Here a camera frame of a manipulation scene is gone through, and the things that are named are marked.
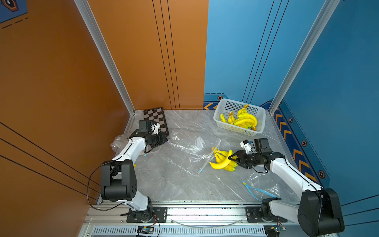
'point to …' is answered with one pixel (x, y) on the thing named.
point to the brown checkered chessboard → (157, 115)
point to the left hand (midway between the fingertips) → (167, 137)
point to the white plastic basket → (226, 112)
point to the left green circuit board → (145, 229)
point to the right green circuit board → (277, 228)
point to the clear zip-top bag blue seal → (265, 185)
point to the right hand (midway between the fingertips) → (232, 159)
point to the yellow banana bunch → (243, 110)
